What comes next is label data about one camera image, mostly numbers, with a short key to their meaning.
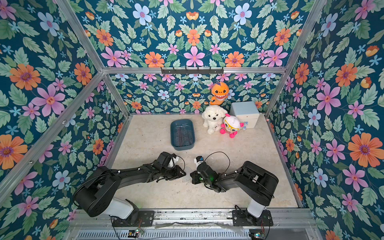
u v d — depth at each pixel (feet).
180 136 3.44
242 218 2.38
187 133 3.54
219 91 3.15
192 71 3.05
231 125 3.11
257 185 1.51
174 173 2.57
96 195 1.43
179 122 3.72
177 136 3.44
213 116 3.14
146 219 2.41
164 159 2.36
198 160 2.64
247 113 3.24
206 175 2.28
